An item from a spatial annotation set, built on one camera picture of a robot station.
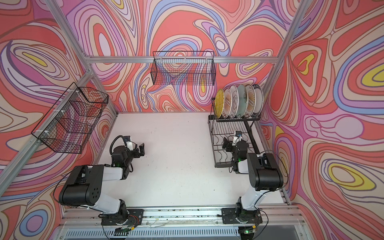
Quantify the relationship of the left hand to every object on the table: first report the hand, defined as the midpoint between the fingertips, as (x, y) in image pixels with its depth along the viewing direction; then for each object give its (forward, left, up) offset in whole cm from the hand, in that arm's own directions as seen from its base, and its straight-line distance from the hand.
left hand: (138, 144), depth 93 cm
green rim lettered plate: (+14, -73, +24) cm, 78 cm away
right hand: (+3, -61, -1) cm, 61 cm away
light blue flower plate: (+13, -64, +24) cm, 70 cm away
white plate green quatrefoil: (+14, -59, +25) cm, 66 cm away
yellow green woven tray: (+17, -51, +19) cm, 57 cm away
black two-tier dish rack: (+17, -56, -4) cm, 59 cm away
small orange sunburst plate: (+14, -55, +22) cm, 61 cm away
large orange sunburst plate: (+14, -68, +24) cm, 74 cm away
